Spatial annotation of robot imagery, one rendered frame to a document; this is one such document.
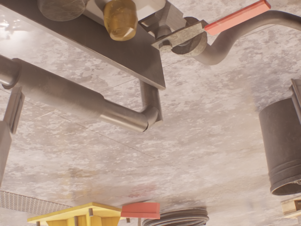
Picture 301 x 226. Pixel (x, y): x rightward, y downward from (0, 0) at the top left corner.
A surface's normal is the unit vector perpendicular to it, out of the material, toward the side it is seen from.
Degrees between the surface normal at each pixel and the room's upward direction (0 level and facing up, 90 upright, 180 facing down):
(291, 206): 90
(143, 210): 90
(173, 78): 0
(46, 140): 0
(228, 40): 100
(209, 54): 45
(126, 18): 73
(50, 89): 52
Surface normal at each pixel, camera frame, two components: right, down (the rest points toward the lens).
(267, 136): -0.95, -0.05
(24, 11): 0.80, -0.33
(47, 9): 0.14, 0.91
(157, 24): -0.37, 0.36
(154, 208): -0.48, -0.29
